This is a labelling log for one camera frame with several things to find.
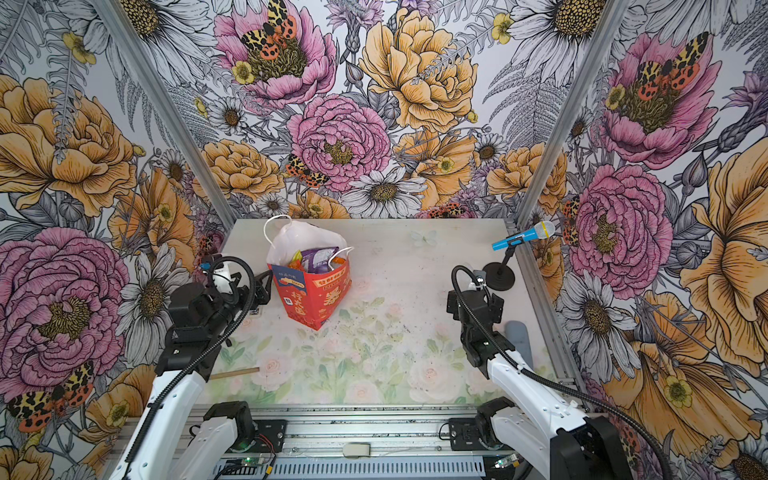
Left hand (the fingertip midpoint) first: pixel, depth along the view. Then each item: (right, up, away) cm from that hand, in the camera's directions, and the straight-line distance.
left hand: (258, 282), depth 77 cm
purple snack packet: (+12, +5, +10) cm, 17 cm away
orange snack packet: (+5, +5, +15) cm, 17 cm away
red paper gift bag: (+13, -4, +3) cm, 14 cm away
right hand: (+57, -6, +9) cm, 58 cm away
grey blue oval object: (+70, -16, +13) cm, 73 cm away
